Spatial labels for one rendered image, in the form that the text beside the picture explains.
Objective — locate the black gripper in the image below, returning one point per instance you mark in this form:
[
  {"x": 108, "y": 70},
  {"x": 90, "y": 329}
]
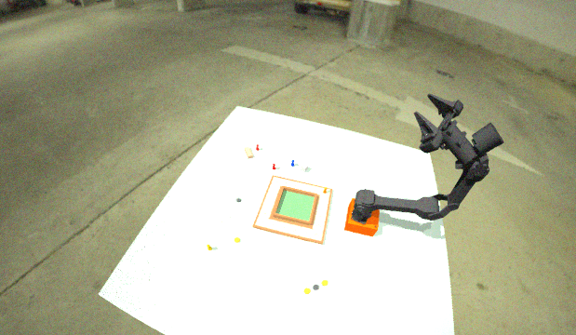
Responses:
[{"x": 449, "y": 133}]

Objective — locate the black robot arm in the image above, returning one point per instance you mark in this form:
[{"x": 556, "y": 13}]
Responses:
[{"x": 472, "y": 159}]

